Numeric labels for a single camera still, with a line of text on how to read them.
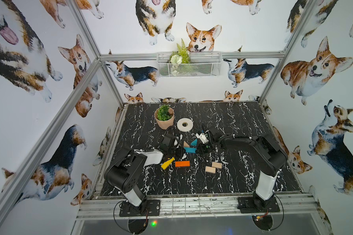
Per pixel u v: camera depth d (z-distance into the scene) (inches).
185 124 42.3
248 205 29.0
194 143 37.6
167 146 29.4
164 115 37.4
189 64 34.2
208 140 33.7
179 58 32.2
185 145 37.4
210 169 33.8
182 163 34.6
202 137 34.8
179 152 32.9
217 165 34.5
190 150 36.7
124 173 18.2
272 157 20.1
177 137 32.1
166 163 34.4
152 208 29.0
